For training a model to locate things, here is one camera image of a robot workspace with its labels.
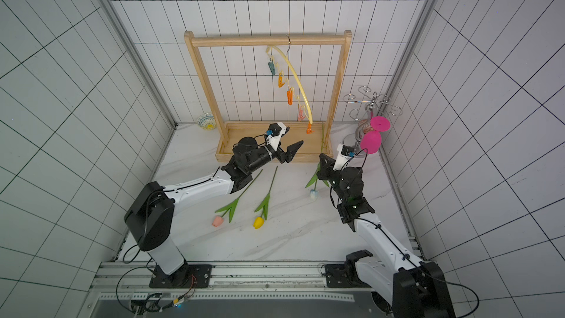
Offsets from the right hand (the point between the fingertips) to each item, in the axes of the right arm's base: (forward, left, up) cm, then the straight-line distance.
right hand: (312, 154), depth 79 cm
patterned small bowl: (+33, +56, -18) cm, 68 cm away
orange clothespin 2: (+19, +9, +11) cm, 24 cm away
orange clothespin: (+29, +14, +11) cm, 34 cm away
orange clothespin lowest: (+7, +2, +6) cm, 9 cm away
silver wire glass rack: (+24, -24, +7) cm, 34 cm away
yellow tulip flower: (-13, +19, -20) cm, 30 cm away
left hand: (+2, +7, +6) cm, 10 cm away
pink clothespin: (+13, +5, +9) cm, 16 cm away
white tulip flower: (-11, -1, -10) cm, 15 cm away
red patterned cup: (+24, -26, -8) cm, 36 cm away
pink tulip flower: (-19, +36, -20) cm, 45 cm away
